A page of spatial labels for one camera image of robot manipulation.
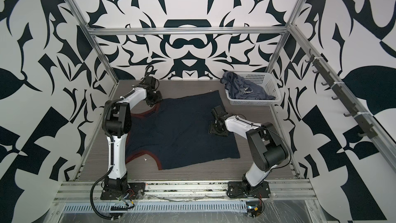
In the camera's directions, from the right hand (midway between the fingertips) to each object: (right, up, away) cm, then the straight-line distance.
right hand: (215, 130), depth 93 cm
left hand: (-36, +20, +12) cm, 43 cm away
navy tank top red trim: (-23, -1, -1) cm, 23 cm away
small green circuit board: (+15, -31, -22) cm, 41 cm away
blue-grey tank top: (+16, +25, +8) cm, 31 cm away
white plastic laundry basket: (+40, +31, +20) cm, 54 cm away
